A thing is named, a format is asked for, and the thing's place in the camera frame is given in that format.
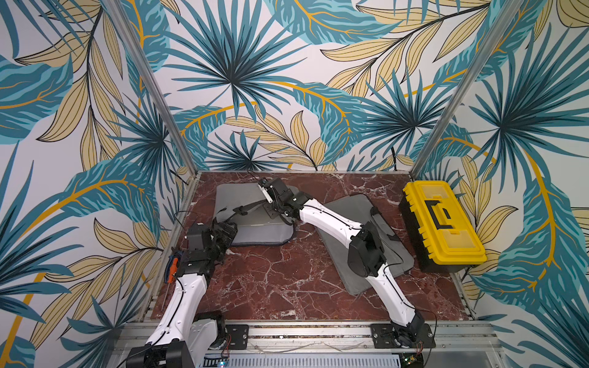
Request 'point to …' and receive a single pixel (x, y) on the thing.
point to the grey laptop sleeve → (398, 259)
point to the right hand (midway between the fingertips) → (271, 201)
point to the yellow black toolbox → (444, 238)
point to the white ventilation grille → (301, 360)
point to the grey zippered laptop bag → (241, 205)
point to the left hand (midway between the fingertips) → (234, 234)
